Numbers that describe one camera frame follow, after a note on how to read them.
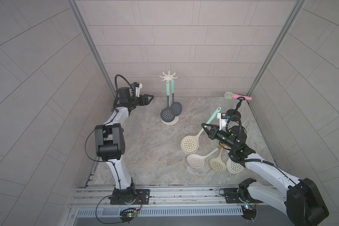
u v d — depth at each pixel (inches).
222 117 26.7
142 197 27.9
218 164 31.9
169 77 29.6
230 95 35.0
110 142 19.8
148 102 32.6
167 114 35.8
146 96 32.5
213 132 27.1
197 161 32.5
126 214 25.4
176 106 36.9
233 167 31.6
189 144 30.3
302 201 16.0
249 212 27.0
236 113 40.8
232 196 27.9
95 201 27.4
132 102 30.9
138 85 32.4
